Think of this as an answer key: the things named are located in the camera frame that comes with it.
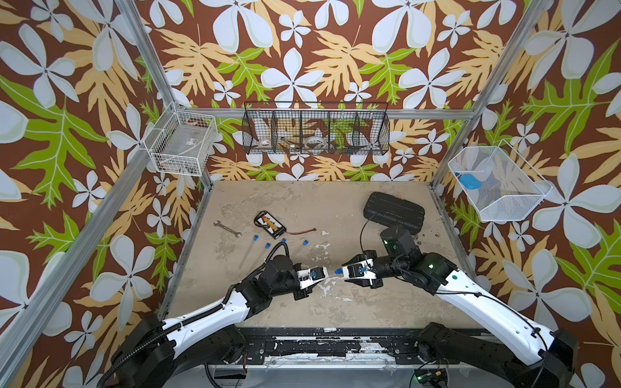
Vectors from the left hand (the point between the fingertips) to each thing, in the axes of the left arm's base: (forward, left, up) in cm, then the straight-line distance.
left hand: (320, 270), depth 78 cm
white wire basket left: (+40, +51, +22) cm, 69 cm away
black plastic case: (+30, -31, -7) cm, 44 cm away
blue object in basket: (+29, -55, +12) cm, 63 cm away
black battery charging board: (+25, +19, -11) cm, 33 cm away
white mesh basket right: (+22, -63, +16) cm, 68 cm away
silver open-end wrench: (+27, +44, -13) cm, 54 cm away
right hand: (-1, -7, +7) cm, 10 cm away
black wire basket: (+54, +1, +18) cm, 57 cm away
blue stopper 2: (+19, +14, -13) cm, 27 cm away
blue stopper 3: (+18, +5, -13) cm, 22 cm away
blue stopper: (+20, +27, -14) cm, 36 cm away
